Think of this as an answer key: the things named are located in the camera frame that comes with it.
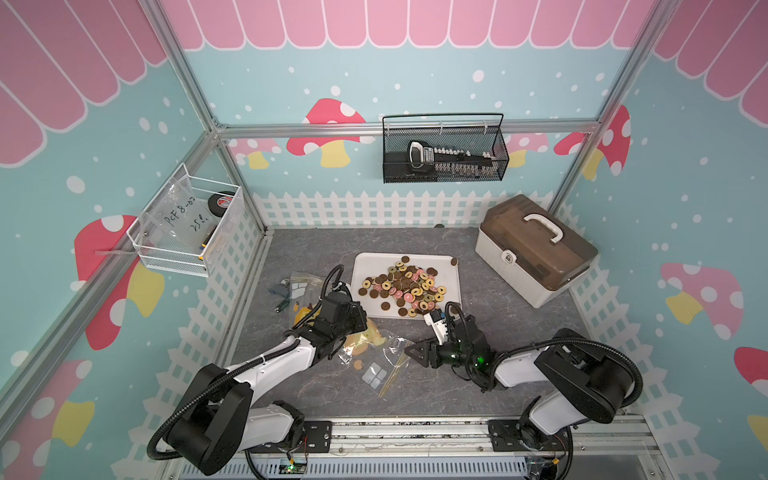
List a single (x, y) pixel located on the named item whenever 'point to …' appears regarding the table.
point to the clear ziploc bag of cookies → (377, 357)
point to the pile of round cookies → (414, 289)
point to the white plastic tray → (372, 264)
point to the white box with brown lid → (537, 250)
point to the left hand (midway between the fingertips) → (367, 317)
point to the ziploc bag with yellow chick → (305, 293)
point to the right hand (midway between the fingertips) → (409, 350)
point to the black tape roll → (219, 203)
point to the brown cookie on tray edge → (454, 261)
